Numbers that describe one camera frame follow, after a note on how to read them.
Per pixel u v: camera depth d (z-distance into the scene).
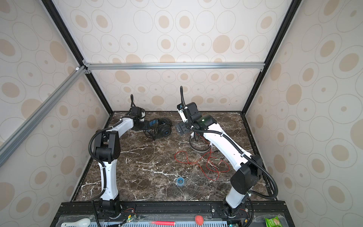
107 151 0.59
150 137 1.03
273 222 0.69
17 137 0.54
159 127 1.00
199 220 0.69
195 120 0.55
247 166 0.43
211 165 0.90
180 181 0.83
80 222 0.70
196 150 0.96
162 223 0.70
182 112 0.63
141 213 0.73
